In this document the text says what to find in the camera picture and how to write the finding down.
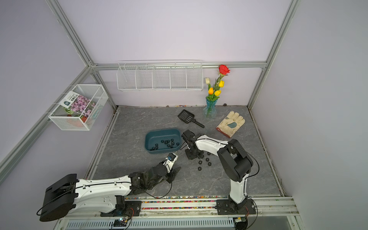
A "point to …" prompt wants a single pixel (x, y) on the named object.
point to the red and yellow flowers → (214, 93)
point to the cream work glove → (231, 124)
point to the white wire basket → (65, 120)
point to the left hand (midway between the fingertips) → (176, 166)
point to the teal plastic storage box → (153, 138)
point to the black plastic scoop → (188, 117)
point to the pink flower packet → (77, 104)
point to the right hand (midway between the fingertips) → (192, 154)
